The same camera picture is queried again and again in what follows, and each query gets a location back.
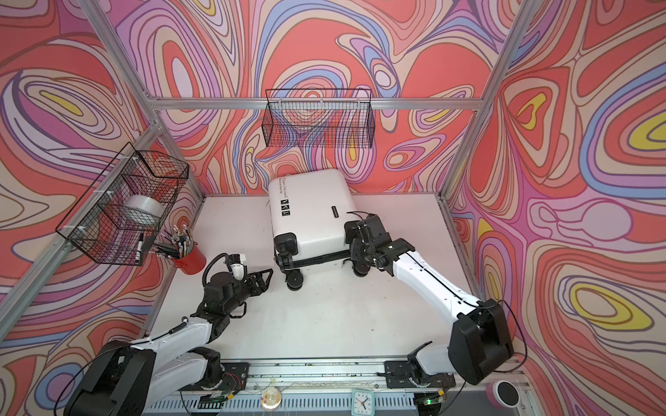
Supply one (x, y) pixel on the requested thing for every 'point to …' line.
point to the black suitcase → (309, 211)
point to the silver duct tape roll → (144, 210)
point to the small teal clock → (362, 402)
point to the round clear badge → (270, 399)
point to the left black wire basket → (116, 219)
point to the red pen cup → (193, 263)
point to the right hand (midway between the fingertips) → (359, 254)
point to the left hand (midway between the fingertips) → (269, 271)
